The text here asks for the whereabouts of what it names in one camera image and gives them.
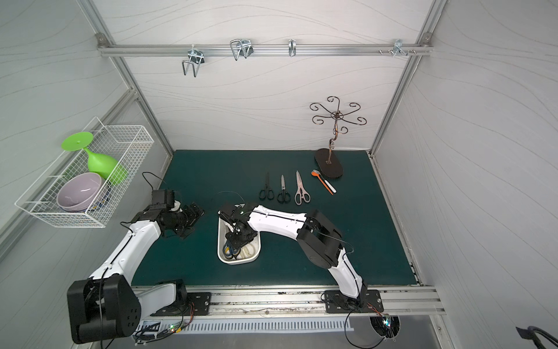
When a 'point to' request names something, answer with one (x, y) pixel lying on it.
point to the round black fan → (387, 326)
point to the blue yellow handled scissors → (230, 252)
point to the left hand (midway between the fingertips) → (202, 217)
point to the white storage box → (222, 230)
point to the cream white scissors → (247, 251)
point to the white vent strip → (244, 326)
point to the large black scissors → (267, 192)
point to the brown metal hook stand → (329, 160)
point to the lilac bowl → (78, 194)
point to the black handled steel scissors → (283, 195)
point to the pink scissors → (301, 193)
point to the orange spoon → (317, 174)
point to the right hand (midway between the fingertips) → (235, 243)
